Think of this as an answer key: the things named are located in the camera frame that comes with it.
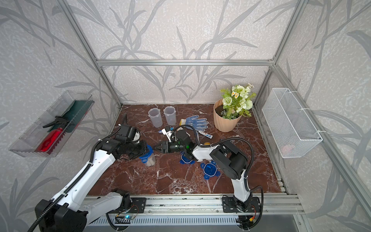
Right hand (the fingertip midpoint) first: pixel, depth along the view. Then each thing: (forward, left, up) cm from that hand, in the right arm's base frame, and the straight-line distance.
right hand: (154, 149), depth 79 cm
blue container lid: (-1, -16, -14) cm, 21 cm away
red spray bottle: (-6, +36, +21) cm, 42 cm away
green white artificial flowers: (+26, -48, +12) cm, 56 cm away
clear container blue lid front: (-4, +3, -4) cm, 7 cm away
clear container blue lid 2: (+27, -6, -4) cm, 28 cm away
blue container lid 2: (-6, -32, -15) cm, 36 cm away
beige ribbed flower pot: (+20, -41, -4) cm, 46 cm away
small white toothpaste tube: (+18, -31, -14) cm, 38 cm away
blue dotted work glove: (+28, -26, -15) cm, 41 cm away
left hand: (-1, +2, +1) cm, 2 cm away
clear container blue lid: (+27, +5, -2) cm, 27 cm away
